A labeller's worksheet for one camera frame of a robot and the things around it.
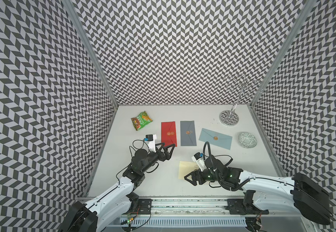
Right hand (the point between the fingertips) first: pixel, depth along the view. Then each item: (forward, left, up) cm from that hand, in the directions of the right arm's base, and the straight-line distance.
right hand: (190, 179), depth 77 cm
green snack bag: (+42, +33, -2) cm, 53 cm away
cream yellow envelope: (+8, +1, -6) cm, 10 cm away
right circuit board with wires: (-19, -29, -5) cm, 36 cm away
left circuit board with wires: (-17, +29, -1) cm, 34 cm away
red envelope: (+33, +13, -5) cm, 36 cm away
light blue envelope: (+28, -22, -6) cm, 36 cm away
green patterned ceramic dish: (+26, -41, -4) cm, 48 cm away
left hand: (+14, +11, +11) cm, 21 cm away
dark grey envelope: (+33, -1, -6) cm, 33 cm away
